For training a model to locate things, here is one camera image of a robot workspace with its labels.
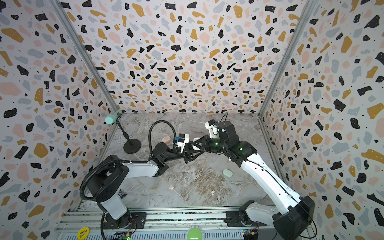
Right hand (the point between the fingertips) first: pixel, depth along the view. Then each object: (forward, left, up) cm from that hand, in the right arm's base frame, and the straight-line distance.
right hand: (193, 142), depth 68 cm
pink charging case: (+21, +21, -28) cm, 41 cm away
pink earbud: (-11, +13, -30) cm, 34 cm away
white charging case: (-1, -1, -3) cm, 3 cm away
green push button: (-32, -1, -29) cm, 43 cm away
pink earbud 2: (-13, -10, -30) cm, 34 cm away
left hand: (-1, -5, -4) cm, 7 cm away
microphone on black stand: (+15, +44, -29) cm, 55 cm away
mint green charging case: (-1, -19, -30) cm, 36 cm away
